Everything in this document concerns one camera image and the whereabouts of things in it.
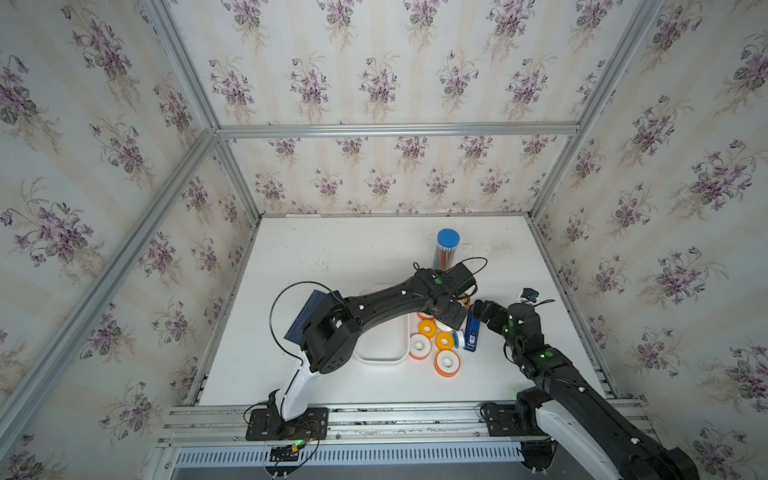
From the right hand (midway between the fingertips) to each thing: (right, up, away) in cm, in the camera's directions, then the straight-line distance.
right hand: (499, 308), depth 86 cm
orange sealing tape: (-23, -11, 0) cm, 26 cm away
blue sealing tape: (-12, -8, -2) cm, 15 cm away
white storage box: (-33, -11, +3) cm, 35 cm away
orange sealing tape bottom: (-16, -15, -3) cm, 22 cm away
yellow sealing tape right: (-16, -10, +2) cm, 18 cm away
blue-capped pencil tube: (-14, +20, +3) cm, 25 cm away
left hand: (-15, -2, -1) cm, 15 cm away
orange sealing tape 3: (-23, +1, -13) cm, 27 cm away
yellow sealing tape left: (-20, -7, +5) cm, 22 cm away
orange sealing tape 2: (-18, -3, -8) cm, 20 cm away
